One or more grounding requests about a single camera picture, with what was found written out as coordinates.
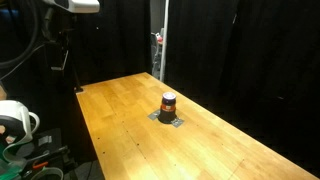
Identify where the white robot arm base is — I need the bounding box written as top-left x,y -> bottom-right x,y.
0,99 -> 41,145

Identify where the dark red-banded can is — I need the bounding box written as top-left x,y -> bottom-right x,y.
157,91 -> 178,125

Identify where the white vertical pole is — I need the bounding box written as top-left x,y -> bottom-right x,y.
159,0 -> 170,83

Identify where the black curtain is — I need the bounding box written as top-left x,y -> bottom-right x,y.
165,0 -> 320,178

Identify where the black equipment case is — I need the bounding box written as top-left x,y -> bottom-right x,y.
19,127 -> 78,179

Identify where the black camera tripod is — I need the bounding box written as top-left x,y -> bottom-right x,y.
42,9 -> 84,94

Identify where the thin grey cable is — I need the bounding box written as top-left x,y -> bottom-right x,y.
0,42 -> 51,82

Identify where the orange handled tool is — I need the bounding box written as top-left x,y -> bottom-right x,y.
31,161 -> 50,170

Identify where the green flat cable band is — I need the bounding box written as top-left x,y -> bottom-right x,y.
0,133 -> 34,168

